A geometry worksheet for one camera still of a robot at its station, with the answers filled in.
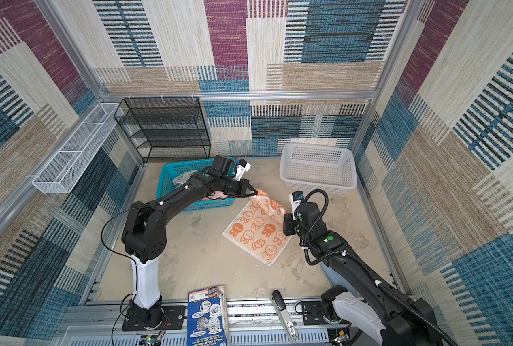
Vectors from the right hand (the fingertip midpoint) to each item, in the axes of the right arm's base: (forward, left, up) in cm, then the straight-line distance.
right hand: (286, 218), depth 82 cm
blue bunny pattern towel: (+28, +46, -7) cm, 55 cm away
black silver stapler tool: (-30, +3, -9) cm, 31 cm away
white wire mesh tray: (+8, +74, +20) cm, 77 cm away
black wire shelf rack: (+49, +55, +6) cm, 74 cm away
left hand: (+12, +10, +3) cm, 16 cm away
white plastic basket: (+37, -21, -13) cm, 44 cm away
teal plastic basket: (+31, +54, -6) cm, 63 cm away
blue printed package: (-29, +28, -10) cm, 42 cm away
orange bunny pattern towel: (+3, +10, -13) cm, 17 cm away
